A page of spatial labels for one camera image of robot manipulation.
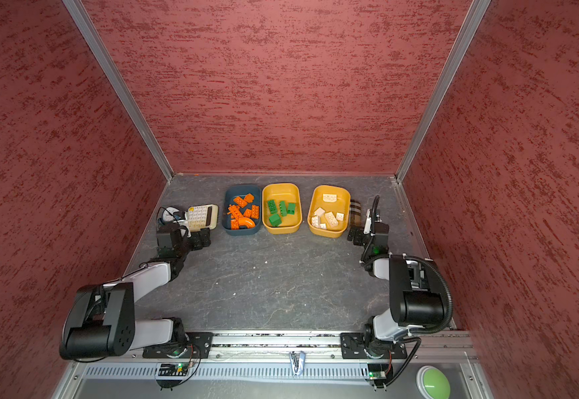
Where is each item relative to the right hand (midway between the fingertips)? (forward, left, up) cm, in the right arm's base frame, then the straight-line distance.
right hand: (362, 227), depth 96 cm
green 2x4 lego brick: (+14, +37, -2) cm, 39 cm away
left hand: (-3, +64, +2) cm, 64 cm away
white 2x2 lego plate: (+4, +15, -4) cm, 16 cm away
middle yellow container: (+20, +28, -2) cm, 35 cm away
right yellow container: (+16, +5, -6) cm, 17 cm away
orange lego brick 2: (+4, +52, -2) cm, 52 cm away
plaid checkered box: (+8, +1, -3) cm, 9 cm away
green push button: (-49, -11, -3) cm, 51 cm away
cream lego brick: (+12, +16, -4) cm, 20 cm away
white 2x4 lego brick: (+18, +11, -3) cm, 22 cm away
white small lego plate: (+9, +7, -5) cm, 12 cm away
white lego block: (+5, +18, -2) cm, 19 cm away
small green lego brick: (+5, +35, -1) cm, 35 cm away
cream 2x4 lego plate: (+7, +11, -4) cm, 14 cm away
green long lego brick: (+12, +32, -2) cm, 34 cm away
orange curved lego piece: (+5, +47, -2) cm, 47 cm away
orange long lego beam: (+10, +52, -1) cm, 53 cm away
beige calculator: (+9, +66, -2) cm, 66 cm away
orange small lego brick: (+11, +44, -3) cm, 46 cm away
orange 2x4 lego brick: (+17, +50, -4) cm, 53 cm away
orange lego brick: (+19, +47, -2) cm, 51 cm away
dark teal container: (+21, +56, 0) cm, 59 cm away
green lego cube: (+12, +28, -3) cm, 31 cm away
